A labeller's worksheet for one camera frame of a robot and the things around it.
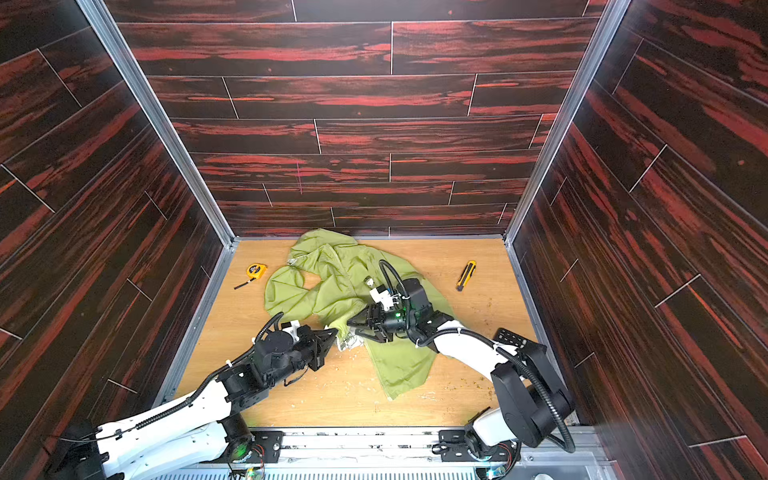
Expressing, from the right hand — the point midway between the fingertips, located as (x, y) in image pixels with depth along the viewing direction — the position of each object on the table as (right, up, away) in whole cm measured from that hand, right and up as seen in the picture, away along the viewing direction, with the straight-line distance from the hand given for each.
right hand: (354, 324), depth 77 cm
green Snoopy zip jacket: (-15, +11, +29) cm, 34 cm away
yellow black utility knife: (+38, +12, +30) cm, 50 cm away
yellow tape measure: (-40, +13, +30) cm, 52 cm away
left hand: (-2, -1, -3) cm, 4 cm away
